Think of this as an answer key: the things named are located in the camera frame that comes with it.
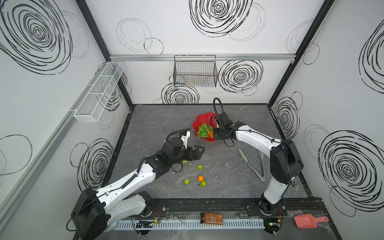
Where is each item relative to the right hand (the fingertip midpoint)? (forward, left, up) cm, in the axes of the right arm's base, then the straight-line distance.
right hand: (214, 134), depth 91 cm
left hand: (-15, +9, +9) cm, 20 cm away
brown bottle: (-43, +3, -6) cm, 43 cm away
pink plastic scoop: (-43, -42, -9) cm, 61 cm away
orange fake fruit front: (-24, +8, -8) cm, 27 cm away
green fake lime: (-15, +18, -8) cm, 24 cm away
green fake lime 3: (-27, +7, -8) cm, 29 cm away
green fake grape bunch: (+6, +6, -4) cm, 10 cm away
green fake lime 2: (-26, +16, -8) cm, 31 cm away
